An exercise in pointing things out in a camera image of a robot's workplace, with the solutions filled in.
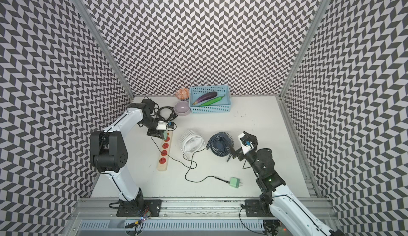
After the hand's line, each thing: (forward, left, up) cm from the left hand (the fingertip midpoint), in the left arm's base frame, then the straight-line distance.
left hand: (160, 131), depth 91 cm
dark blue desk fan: (-9, -35, +1) cm, 36 cm away
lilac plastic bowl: (+21, -10, -3) cm, 23 cm away
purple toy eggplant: (+30, -26, -2) cm, 39 cm away
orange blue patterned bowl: (+37, -8, -6) cm, 38 cm away
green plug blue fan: (-2, -3, -1) cm, 4 cm away
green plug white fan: (-26, -42, -6) cm, 50 cm away
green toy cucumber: (+27, -31, -3) cm, 41 cm away
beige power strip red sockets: (-16, -4, -4) cm, 17 cm away
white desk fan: (-9, -20, +4) cm, 22 cm away
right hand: (-10, -43, +9) cm, 45 cm away
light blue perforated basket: (+26, -38, -7) cm, 46 cm away
